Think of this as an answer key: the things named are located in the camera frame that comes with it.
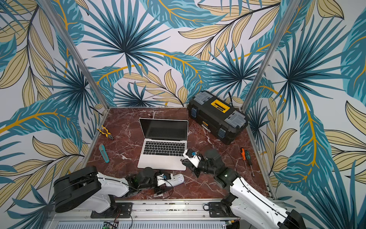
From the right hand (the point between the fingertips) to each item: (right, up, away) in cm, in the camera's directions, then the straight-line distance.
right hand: (179, 167), depth 73 cm
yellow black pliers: (-51, +14, +28) cm, 60 cm away
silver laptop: (-11, +9, +25) cm, 29 cm away
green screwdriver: (+44, -1, +18) cm, 47 cm away
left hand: (-6, -11, +10) cm, 16 cm away
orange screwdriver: (+41, +3, +21) cm, 46 cm away
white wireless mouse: (-1, -10, +9) cm, 14 cm away
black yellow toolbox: (+29, +24, +17) cm, 41 cm away
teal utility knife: (-50, +4, +20) cm, 54 cm away
